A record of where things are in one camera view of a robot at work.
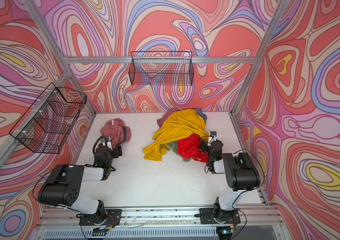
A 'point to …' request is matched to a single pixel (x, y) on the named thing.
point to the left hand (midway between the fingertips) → (113, 143)
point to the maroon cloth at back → (160, 120)
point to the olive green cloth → (173, 146)
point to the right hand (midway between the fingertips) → (208, 141)
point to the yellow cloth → (177, 123)
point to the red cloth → (189, 148)
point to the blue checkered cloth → (199, 112)
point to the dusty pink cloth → (116, 131)
